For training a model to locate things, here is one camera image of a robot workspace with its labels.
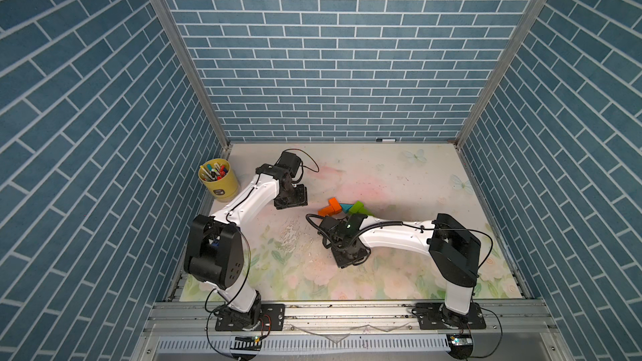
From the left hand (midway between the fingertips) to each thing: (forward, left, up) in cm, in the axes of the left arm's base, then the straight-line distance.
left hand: (305, 202), depth 88 cm
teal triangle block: (+3, -15, -8) cm, 17 cm away
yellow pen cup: (+12, +35, -1) cm, 37 cm away
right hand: (-18, -14, -9) cm, 25 cm away
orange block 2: (+4, -11, -8) cm, 14 cm away
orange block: (+2, -7, -10) cm, 13 cm away
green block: (+3, -20, -9) cm, 22 cm away
